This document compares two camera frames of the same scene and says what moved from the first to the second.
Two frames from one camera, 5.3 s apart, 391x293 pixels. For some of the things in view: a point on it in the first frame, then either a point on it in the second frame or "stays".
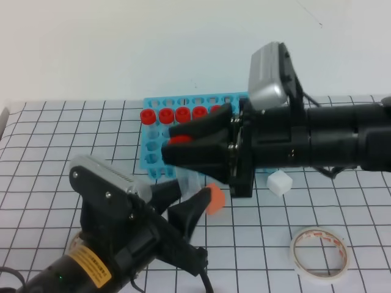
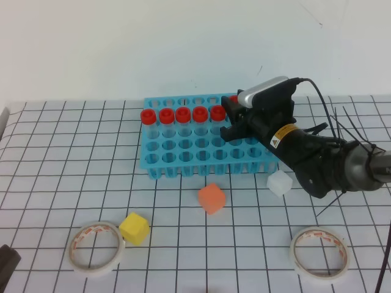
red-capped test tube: [190, 180] to [234, 98]
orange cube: [217, 199] stays
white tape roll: [314, 279] stays
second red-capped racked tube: [165, 118] stays
